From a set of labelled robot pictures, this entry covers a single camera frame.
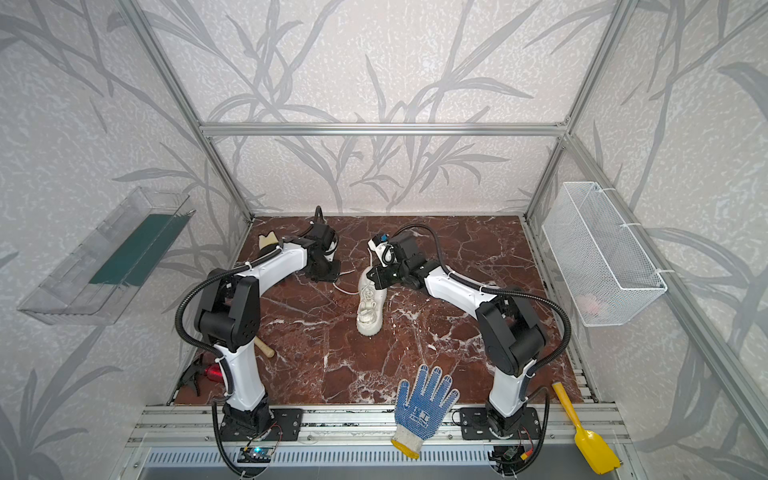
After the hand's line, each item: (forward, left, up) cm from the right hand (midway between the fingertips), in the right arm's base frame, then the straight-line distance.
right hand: (369, 266), depth 88 cm
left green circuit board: (-45, +26, -15) cm, 54 cm away
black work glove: (+19, +41, -13) cm, 47 cm away
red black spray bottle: (-27, +42, -11) cm, 51 cm away
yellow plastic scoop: (-44, -55, -13) cm, 71 cm away
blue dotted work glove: (-37, -14, -14) cm, 42 cm away
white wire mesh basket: (-17, -53, +21) cm, 59 cm away
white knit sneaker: (-8, 0, -9) cm, 12 cm away
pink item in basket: (-16, -56, +7) cm, 58 cm away
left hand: (+5, +12, -8) cm, 16 cm away
